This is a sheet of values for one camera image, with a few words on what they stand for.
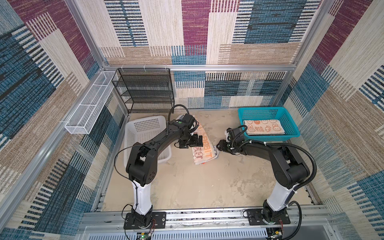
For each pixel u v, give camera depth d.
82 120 0.91
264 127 1.05
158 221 0.73
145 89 1.08
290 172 0.49
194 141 0.81
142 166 0.51
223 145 0.87
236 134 0.78
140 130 1.05
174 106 0.84
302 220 0.70
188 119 0.74
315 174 0.45
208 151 0.96
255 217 0.73
